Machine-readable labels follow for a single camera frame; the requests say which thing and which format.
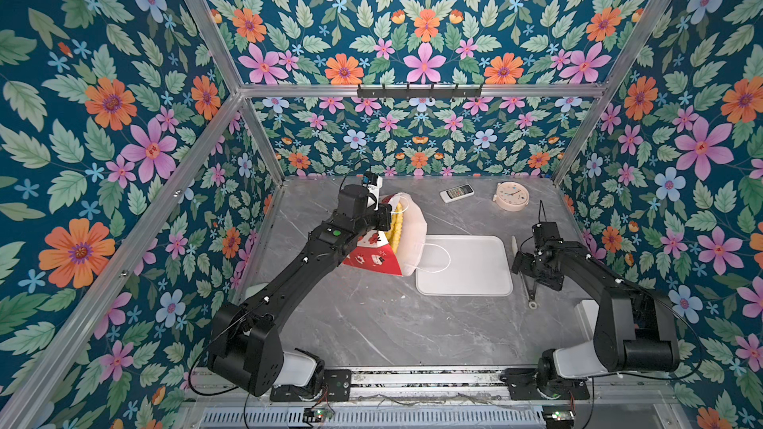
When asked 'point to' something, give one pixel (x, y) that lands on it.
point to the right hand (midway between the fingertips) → (530, 272)
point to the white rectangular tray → (470, 265)
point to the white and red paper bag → (373, 251)
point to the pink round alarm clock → (511, 196)
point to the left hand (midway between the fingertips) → (396, 199)
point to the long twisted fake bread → (394, 234)
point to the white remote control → (457, 193)
